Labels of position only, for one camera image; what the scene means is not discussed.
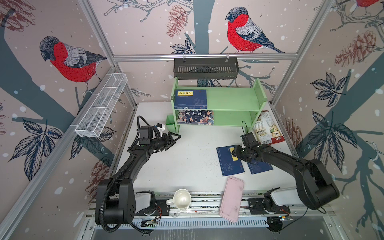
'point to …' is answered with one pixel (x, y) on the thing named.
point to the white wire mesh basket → (101, 105)
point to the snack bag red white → (265, 131)
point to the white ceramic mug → (181, 199)
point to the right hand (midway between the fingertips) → (233, 154)
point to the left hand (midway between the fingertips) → (177, 139)
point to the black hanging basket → (206, 68)
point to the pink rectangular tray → (231, 203)
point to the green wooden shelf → (233, 106)
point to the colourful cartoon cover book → (195, 117)
